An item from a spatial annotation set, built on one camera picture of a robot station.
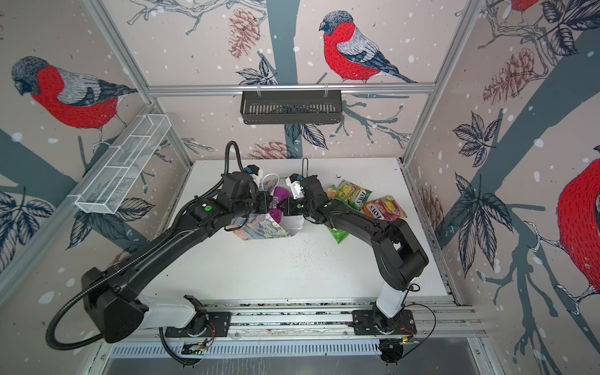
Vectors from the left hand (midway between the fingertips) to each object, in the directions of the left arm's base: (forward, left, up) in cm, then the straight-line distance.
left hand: (277, 193), depth 75 cm
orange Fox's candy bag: (+10, -44, -24) cm, 51 cm away
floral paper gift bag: (-8, +7, -8) cm, 13 cm away
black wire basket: (+49, -3, +2) cm, 49 cm away
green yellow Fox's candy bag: (+16, -31, -23) cm, 42 cm away
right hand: (+3, +1, -10) cm, 10 cm away
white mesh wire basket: (+24, +54, +4) cm, 59 cm away
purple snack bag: (+5, 0, -7) cm, 8 cm away
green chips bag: (-3, -23, -25) cm, 34 cm away
